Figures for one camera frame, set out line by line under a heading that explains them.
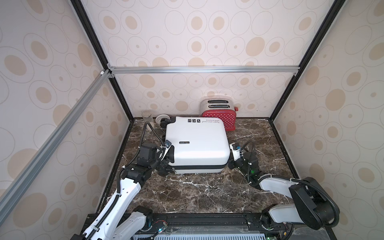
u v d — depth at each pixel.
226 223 0.75
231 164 0.78
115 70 0.90
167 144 0.67
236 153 0.77
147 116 1.03
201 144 0.79
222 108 1.03
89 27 0.73
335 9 0.69
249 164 0.66
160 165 0.69
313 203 0.43
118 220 0.44
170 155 0.74
